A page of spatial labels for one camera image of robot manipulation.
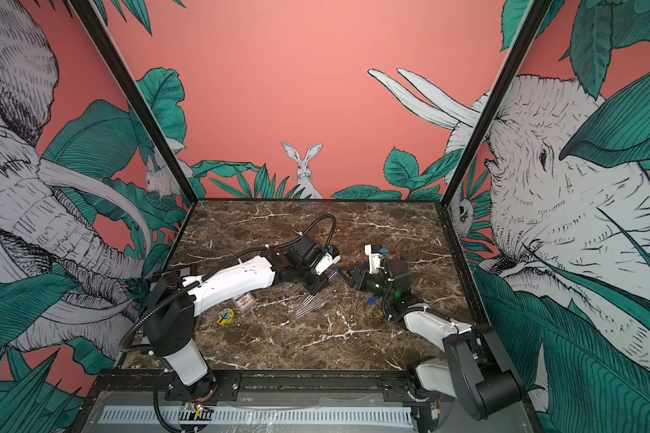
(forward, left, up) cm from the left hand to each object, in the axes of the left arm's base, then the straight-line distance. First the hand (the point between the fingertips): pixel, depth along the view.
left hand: (328, 279), depth 84 cm
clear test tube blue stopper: (+1, -2, +1) cm, 3 cm away
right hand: (+1, -4, +4) cm, 5 cm away
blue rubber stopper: (-3, -14, -11) cm, 19 cm away
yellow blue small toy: (-7, +34, -10) cm, 36 cm away
